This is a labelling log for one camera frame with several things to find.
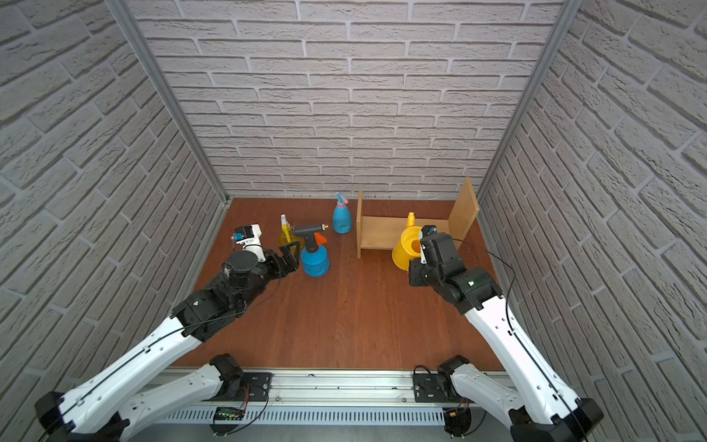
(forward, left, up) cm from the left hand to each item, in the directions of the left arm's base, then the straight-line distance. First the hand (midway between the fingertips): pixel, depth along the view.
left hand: (287, 239), depth 70 cm
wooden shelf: (+22, -28, -25) cm, 44 cm away
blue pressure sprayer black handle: (+8, -4, -6) cm, 11 cm away
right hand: (-4, -33, -6) cm, 33 cm away
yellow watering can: (-2, -32, -1) cm, 32 cm away
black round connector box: (-37, -46, -30) cm, 66 cm away
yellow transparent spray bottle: (+13, +5, -15) cm, 20 cm away
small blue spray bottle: (+26, -13, -22) cm, 36 cm away
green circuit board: (-35, +16, -32) cm, 50 cm away
